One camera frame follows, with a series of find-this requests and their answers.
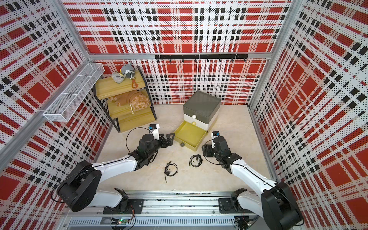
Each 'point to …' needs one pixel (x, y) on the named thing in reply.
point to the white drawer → (200, 123)
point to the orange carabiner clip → (134, 84)
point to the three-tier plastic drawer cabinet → (201, 112)
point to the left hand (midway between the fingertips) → (171, 133)
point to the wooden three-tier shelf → (124, 118)
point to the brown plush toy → (135, 100)
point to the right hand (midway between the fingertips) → (208, 146)
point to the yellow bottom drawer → (191, 136)
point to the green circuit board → (121, 221)
